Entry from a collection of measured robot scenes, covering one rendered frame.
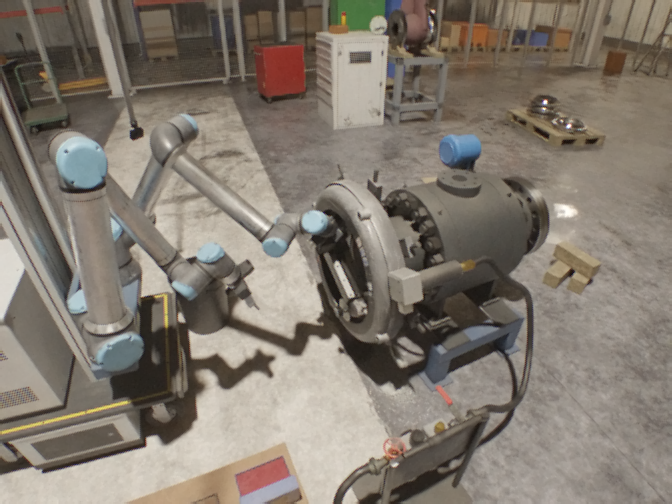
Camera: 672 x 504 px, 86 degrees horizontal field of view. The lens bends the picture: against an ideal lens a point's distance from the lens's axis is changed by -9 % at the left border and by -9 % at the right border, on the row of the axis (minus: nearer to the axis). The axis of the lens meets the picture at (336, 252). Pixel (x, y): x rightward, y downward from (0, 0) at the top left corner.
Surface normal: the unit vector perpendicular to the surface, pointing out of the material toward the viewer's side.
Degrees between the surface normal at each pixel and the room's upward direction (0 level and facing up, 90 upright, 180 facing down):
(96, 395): 0
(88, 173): 82
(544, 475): 0
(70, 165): 82
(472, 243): 61
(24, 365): 90
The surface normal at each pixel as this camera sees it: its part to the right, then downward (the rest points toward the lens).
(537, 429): 0.00, -0.82
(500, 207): 0.25, -0.34
